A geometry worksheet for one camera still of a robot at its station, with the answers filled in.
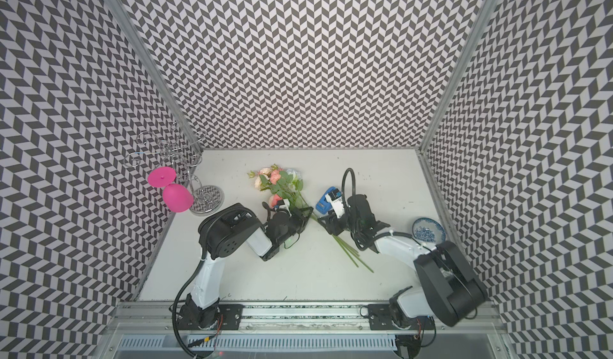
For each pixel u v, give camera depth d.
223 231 0.57
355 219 0.67
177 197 0.75
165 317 0.74
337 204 0.77
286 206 0.91
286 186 1.02
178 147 1.08
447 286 0.42
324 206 0.97
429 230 0.91
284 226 0.76
